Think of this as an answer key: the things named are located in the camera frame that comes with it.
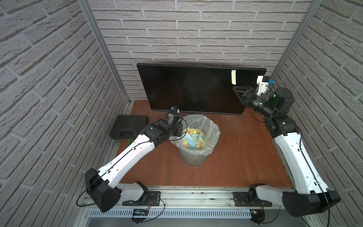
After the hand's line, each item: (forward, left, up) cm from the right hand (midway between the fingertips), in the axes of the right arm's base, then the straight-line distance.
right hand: (236, 88), depth 62 cm
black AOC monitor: (+26, +14, -21) cm, 36 cm away
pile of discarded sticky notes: (-6, +19, -32) cm, 38 cm away
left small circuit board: (-40, +50, -46) cm, 78 cm away
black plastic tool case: (+12, +67, -42) cm, 80 cm away
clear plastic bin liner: (-7, +10, -22) cm, 25 cm away
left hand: (-2, +28, -21) cm, 36 cm away
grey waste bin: (-19, +21, -31) cm, 42 cm away
